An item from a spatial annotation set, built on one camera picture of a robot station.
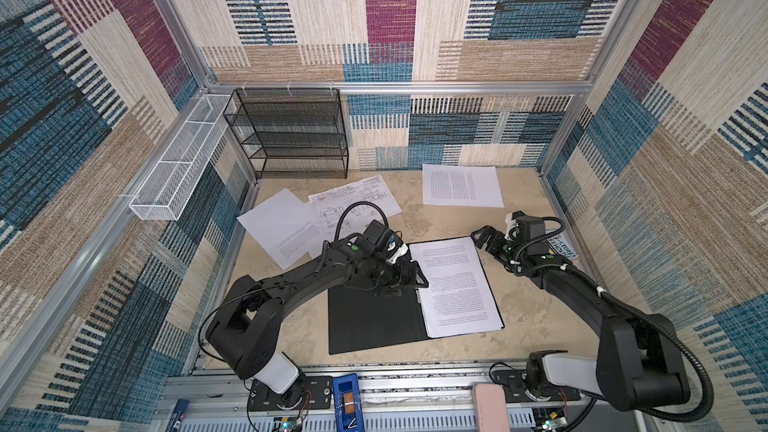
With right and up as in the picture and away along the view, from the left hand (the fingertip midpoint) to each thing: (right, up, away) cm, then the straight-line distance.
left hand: (418, 287), depth 78 cm
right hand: (+20, +9, +11) cm, 24 cm away
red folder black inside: (-15, -11, +7) cm, 20 cm away
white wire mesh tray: (-60, +24, -8) cm, 65 cm away
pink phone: (+16, -25, -9) cm, 31 cm away
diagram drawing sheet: (-29, +20, +33) cm, 48 cm away
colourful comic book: (+48, +9, +19) cm, 52 cm away
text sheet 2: (+20, +28, +37) cm, 51 cm away
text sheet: (+13, -6, +11) cm, 18 cm away
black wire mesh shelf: (-43, +49, +30) cm, 72 cm away
